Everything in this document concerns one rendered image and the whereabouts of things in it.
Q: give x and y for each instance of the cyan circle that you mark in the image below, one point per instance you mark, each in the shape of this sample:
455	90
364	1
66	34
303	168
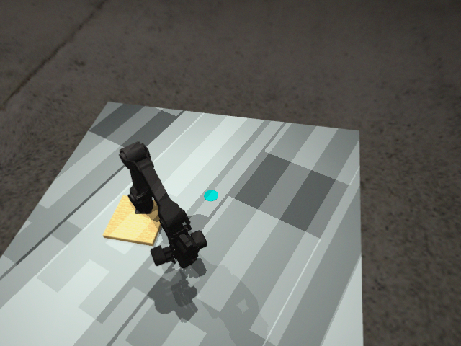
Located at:
211	195

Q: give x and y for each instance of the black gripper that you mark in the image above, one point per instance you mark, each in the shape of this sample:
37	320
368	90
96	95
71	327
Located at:
161	255

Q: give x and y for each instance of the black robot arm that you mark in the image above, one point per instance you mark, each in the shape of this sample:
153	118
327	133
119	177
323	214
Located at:
146	184

